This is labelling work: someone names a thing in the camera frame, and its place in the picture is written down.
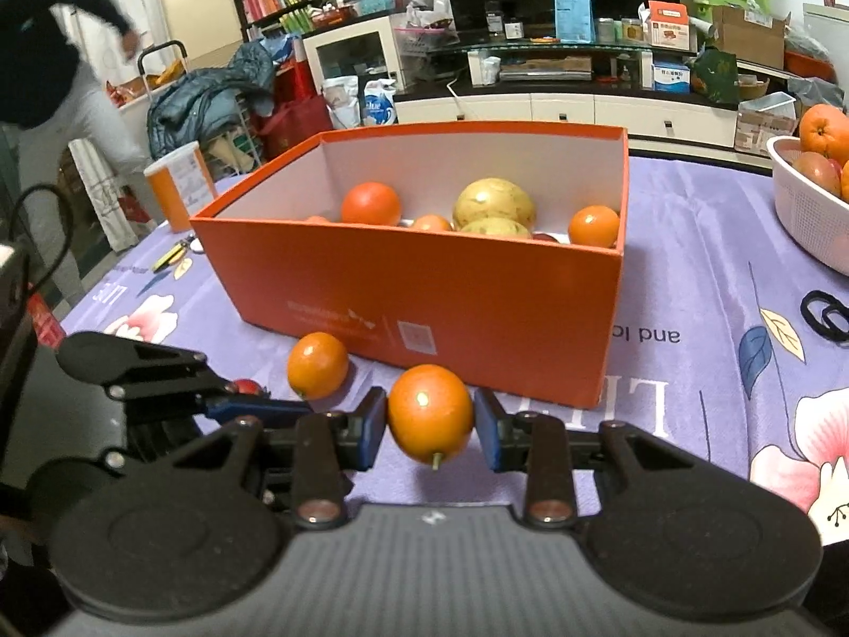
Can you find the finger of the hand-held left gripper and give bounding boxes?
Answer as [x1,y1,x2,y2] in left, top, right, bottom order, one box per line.
[56,332,235,403]
[98,397,314,474]

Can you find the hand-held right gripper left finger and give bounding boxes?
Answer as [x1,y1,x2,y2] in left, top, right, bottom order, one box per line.
[174,385,390,527]

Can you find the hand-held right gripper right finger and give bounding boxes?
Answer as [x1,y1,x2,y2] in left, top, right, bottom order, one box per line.
[472,386,696,527]

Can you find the orange cardboard box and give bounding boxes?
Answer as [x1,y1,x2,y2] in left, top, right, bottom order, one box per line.
[190,121,630,410]

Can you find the yellow speckled pear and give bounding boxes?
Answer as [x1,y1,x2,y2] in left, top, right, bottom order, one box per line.
[453,177,537,232]
[460,218,532,240]

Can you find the large red-orange tangerine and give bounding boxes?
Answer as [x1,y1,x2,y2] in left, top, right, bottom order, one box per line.
[340,181,403,227]

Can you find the white paper bag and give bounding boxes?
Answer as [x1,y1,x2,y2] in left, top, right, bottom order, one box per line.
[68,138,140,253]

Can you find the orange white canister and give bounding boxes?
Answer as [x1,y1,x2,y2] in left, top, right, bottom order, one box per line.
[144,141,219,233]

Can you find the blue padded jacket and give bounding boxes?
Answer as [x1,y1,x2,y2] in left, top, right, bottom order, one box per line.
[146,43,276,147]

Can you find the purple floral tablecloth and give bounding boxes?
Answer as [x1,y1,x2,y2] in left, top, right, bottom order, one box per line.
[59,146,849,545]

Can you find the red shopping bag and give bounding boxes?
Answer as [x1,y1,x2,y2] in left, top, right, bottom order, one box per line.
[255,96,333,160]

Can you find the white blue printed sack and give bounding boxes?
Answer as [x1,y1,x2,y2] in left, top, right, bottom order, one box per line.
[361,80,399,127]

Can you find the white tv cabinet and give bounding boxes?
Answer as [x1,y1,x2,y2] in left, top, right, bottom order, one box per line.
[393,40,750,147]

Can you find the beige standing air conditioner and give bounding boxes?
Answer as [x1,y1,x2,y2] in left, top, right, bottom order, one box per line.
[155,0,243,74]

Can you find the white glass-door cabinet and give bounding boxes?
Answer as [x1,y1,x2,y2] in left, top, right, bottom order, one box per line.
[301,13,409,97]

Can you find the white plastic basket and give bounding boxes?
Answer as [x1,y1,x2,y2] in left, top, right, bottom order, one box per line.
[766,136,849,273]

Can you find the blue white tissue box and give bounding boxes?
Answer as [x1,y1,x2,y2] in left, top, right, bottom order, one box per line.
[653,61,692,92]

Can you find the pink carton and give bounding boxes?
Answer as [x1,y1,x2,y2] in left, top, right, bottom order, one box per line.
[734,111,797,153]

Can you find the dark green bag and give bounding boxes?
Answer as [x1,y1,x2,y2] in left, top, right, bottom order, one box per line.
[690,48,740,106]

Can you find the red apple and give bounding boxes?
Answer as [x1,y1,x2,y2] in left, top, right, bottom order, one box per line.
[792,151,842,199]

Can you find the blue paper packet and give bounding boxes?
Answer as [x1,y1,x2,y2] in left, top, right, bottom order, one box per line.
[553,0,593,42]

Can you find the clear plastic container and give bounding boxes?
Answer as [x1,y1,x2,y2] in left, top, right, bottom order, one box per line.
[738,91,797,122]

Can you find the orange white carton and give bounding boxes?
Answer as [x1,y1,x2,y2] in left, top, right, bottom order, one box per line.
[646,0,691,49]

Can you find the brown cardboard box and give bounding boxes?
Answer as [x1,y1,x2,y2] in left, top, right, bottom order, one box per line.
[713,5,790,71]

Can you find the orange plastic basin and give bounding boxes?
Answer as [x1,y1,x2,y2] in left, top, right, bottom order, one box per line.
[783,49,837,81]

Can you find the white freezer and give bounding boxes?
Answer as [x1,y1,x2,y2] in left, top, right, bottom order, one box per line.
[802,3,849,54]

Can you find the black cable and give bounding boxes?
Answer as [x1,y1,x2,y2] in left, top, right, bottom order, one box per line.
[10,184,75,323]

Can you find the black handle trolley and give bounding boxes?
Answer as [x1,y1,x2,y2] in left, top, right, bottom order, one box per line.
[136,40,190,120]

